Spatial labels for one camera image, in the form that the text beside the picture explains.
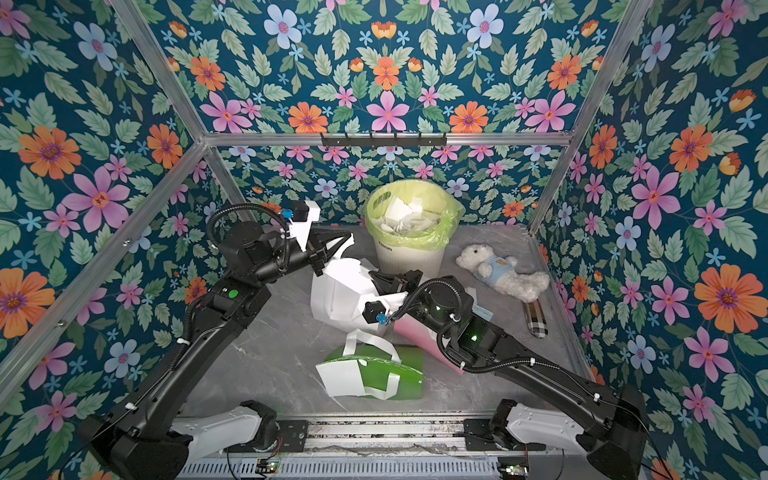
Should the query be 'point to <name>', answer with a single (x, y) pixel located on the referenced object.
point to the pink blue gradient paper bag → (422, 337)
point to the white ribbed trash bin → (398, 261)
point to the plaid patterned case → (535, 319)
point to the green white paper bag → (366, 365)
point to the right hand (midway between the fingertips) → (386, 256)
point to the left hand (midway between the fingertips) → (348, 234)
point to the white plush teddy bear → (500, 274)
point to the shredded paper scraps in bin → (406, 218)
